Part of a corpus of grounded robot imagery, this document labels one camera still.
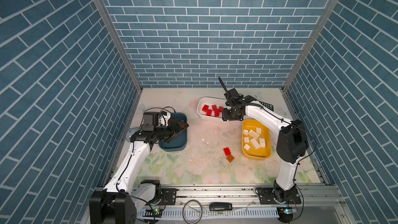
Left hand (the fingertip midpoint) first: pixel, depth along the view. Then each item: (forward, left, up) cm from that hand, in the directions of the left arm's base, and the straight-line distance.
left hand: (184, 129), depth 78 cm
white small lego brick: (+7, -36, -16) cm, 40 cm away
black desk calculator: (+27, -56, -15) cm, 64 cm away
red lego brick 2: (+21, -14, -14) cm, 29 cm away
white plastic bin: (+32, -15, -15) cm, 38 cm away
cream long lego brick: (+5, -41, -15) cm, 44 cm away
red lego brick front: (+24, -22, -15) cm, 36 cm away
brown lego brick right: (-10, -25, -16) cm, 31 cm away
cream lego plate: (+2, -36, -16) cm, 39 cm away
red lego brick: (+26, -11, -16) cm, 33 cm away
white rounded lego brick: (-1, -45, -15) cm, 47 cm away
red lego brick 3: (-5, -24, -17) cm, 30 cm away
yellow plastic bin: (-7, -39, -16) cm, 43 cm away
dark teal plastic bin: (-1, +5, -14) cm, 14 cm away
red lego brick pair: (+27, -18, -16) cm, 36 cm away
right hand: (+12, -22, -6) cm, 26 cm away
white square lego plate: (-3, -35, -17) cm, 39 cm away
